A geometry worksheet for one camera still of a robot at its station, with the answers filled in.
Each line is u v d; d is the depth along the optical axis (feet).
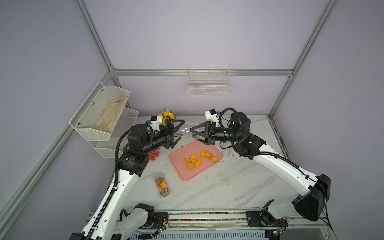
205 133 1.80
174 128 1.77
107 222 1.25
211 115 2.02
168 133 1.79
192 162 3.05
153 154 3.22
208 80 3.13
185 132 1.94
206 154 3.14
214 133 1.88
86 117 2.21
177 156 3.23
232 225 2.40
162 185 2.71
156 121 2.00
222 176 2.91
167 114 2.89
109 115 2.64
